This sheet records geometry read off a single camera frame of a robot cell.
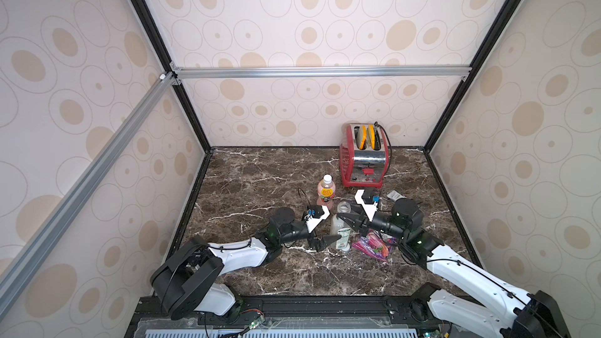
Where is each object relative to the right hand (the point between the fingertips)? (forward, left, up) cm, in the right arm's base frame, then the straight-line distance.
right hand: (341, 213), depth 72 cm
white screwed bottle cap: (+15, +4, -2) cm, 16 cm away
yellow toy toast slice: (+38, -10, -2) cm, 40 cm away
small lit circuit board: (-28, +26, -20) cm, 43 cm away
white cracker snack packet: (+22, -26, -21) cm, 40 cm away
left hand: (-2, 0, -6) cm, 6 cm away
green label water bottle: (-2, +1, -5) cm, 5 cm away
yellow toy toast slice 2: (+43, -15, -1) cm, 45 cm away
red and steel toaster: (+27, -11, -9) cm, 30 cm away
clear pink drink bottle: (+13, +4, -7) cm, 15 cm away
